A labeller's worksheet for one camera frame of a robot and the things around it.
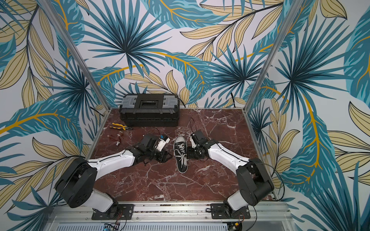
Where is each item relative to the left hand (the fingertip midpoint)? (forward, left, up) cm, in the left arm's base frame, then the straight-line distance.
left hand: (169, 156), depth 86 cm
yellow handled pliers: (+26, +36, -6) cm, 45 cm away
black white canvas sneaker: (+14, -4, -4) cm, 15 cm away
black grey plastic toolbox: (+28, +15, +10) cm, 34 cm away
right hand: (+2, -11, -1) cm, 12 cm away
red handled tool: (+15, +37, -6) cm, 40 cm away
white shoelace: (+1, -9, -2) cm, 9 cm away
